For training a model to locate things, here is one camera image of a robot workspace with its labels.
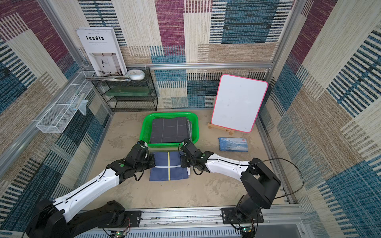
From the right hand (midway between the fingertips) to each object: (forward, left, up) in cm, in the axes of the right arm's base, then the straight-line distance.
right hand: (182, 158), depth 86 cm
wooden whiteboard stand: (+26, -19, -3) cm, 32 cm away
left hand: (-1, +14, +3) cm, 14 cm away
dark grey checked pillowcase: (+22, +9, -2) cm, 24 cm away
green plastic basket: (+25, +25, +1) cm, 35 cm away
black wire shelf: (+34, +27, +19) cm, 47 cm away
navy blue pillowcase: (-5, +8, -2) cm, 9 cm away
